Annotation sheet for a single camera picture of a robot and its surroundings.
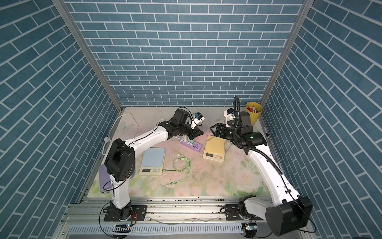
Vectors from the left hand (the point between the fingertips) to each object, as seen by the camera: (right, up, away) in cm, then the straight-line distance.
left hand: (205, 133), depth 86 cm
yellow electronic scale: (+7, -11, +12) cm, 17 cm away
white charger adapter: (-13, -4, +11) cm, 17 cm away
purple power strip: (-6, -9, +10) cm, 15 cm away
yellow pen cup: (+35, +15, +17) cm, 42 cm away
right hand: (+5, +3, -11) cm, 12 cm away
